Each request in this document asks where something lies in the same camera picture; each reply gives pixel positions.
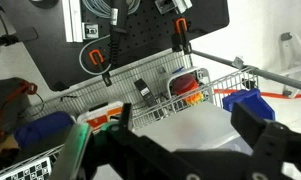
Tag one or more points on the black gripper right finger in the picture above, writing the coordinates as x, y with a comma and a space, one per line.
248, 121

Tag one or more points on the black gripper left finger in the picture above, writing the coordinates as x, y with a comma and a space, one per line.
126, 115

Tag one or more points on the red and orange toy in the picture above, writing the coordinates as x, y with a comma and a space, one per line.
186, 85

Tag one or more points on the long blue plastic bin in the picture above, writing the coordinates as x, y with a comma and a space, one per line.
253, 101

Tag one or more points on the orange and white box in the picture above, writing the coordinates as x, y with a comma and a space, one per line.
101, 116

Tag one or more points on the black remote device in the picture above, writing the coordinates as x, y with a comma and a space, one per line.
144, 90

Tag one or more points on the orange floor tape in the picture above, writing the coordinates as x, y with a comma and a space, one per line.
283, 95

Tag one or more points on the thick gray metal pole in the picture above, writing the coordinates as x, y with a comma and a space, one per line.
273, 76

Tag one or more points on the clear plastic storage bin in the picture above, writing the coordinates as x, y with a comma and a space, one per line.
196, 128

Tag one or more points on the black pegboard panel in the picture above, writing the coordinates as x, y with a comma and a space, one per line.
150, 33

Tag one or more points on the black handheld scanner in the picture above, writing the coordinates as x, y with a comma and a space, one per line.
116, 30

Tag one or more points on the rounded blue container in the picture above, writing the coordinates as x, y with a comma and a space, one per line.
40, 128

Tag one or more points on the orange and black clamp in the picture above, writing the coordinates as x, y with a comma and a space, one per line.
180, 26

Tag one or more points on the checkerboard calibration board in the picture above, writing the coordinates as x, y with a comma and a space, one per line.
30, 170

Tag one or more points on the small white bracket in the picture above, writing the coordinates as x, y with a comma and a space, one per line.
90, 30

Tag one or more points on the white aluminium rail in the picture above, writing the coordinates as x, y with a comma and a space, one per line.
72, 20

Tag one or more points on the silver metal bracket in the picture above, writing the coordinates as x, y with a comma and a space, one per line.
173, 5

